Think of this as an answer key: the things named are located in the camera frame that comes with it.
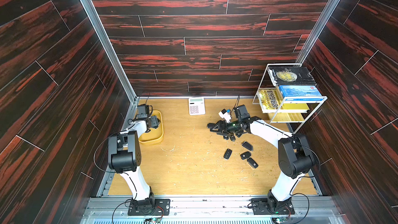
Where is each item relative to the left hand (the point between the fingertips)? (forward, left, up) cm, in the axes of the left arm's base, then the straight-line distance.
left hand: (151, 120), depth 101 cm
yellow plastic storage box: (-8, -3, -4) cm, 10 cm away
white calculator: (+15, -30, -3) cm, 34 cm away
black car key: (-15, -62, -5) cm, 64 cm away
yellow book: (+8, -77, +14) cm, 78 cm away
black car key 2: (-20, -50, -5) cm, 54 cm away
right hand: (-10, -42, +5) cm, 44 cm away
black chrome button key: (-9, -54, -5) cm, 55 cm away
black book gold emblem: (+11, -83, +29) cm, 88 cm away
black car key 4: (-26, -63, -5) cm, 68 cm away
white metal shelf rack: (-4, -91, +10) cm, 91 cm away
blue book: (-1, -83, +29) cm, 88 cm away
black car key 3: (-21, -60, -5) cm, 64 cm away
